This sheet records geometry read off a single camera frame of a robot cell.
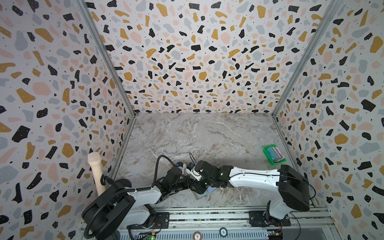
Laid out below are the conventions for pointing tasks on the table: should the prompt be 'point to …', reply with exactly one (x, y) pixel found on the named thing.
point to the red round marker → (197, 235)
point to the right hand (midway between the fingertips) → (191, 185)
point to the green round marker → (223, 231)
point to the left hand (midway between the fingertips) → (197, 179)
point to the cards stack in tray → (275, 154)
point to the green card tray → (269, 158)
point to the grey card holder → (209, 190)
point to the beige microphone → (94, 160)
